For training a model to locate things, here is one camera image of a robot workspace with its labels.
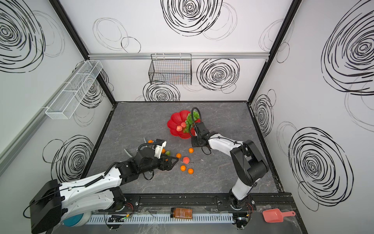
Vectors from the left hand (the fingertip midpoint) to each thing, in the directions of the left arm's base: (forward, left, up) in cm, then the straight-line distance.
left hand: (173, 158), depth 77 cm
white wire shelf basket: (+17, +55, +20) cm, 61 cm away
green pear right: (+7, +5, -10) cm, 13 cm away
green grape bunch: (+30, -8, -8) cm, 32 cm away
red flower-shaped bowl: (+33, -14, -9) cm, 37 cm away
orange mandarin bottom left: (-1, -5, -11) cm, 12 cm away
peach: (+3, -7, -10) cm, 12 cm away
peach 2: (+29, -4, -9) cm, 31 cm away
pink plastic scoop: (-23, -51, -11) cm, 57 cm away
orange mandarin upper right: (+10, -10, -10) cm, 17 cm away
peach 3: (+26, -1, -10) cm, 28 cm away
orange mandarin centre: (+6, -2, -10) cm, 12 cm away
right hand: (+15, -11, -8) cm, 21 cm away
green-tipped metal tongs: (+6, +28, -11) cm, 31 cm away
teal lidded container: (-27, +40, -5) cm, 48 cm away
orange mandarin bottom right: (-3, -10, -10) cm, 14 cm away
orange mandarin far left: (+16, +17, -11) cm, 26 cm away
